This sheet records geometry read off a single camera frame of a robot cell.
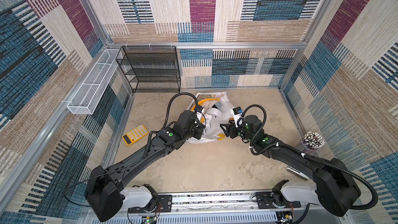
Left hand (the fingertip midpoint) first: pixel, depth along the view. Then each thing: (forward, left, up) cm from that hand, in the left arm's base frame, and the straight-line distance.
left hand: (202, 124), depth 79 cm
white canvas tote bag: (+18, -9, -8) cm, 22 cm away
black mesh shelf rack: (+47, +35, -1) cm, 58 cm away
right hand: (+3, -13, -5) cm, 14 cm away
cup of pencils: (-9, -52, -2) cm, 53 cm away
